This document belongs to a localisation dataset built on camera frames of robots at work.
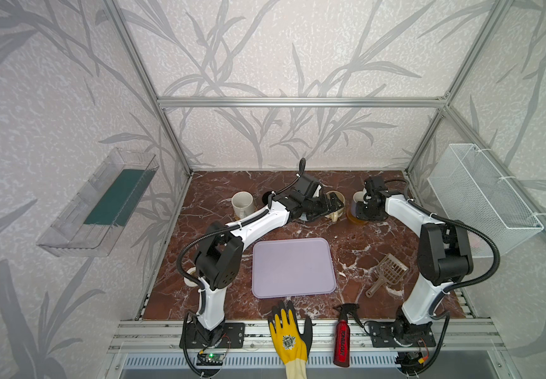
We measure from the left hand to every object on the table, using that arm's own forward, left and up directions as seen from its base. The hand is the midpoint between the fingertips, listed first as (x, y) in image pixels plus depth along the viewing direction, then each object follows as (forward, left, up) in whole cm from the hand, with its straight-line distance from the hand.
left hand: (340, 203), depth 83 cm
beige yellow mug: (+5, -2, -15) cm, 16 cm away
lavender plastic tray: (-16, +17, -20) cm, 31 cm away
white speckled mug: (+10, +38, -16) cm, 42 cm away
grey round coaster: (-12, +14, +10) cm, 20 cm away
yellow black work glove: (-41, +17, -17) cm, 47 cm away
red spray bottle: (-38, +2, -15) cm, 41 cm away
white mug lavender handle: (+10, -11, -8) cm, 16 cm away
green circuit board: (-44, +42, -21) cm, 65 cm away
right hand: (+7, -13, -13) cm, 19 cm away
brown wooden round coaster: (+4, -9, -17) cm, 20 cm away
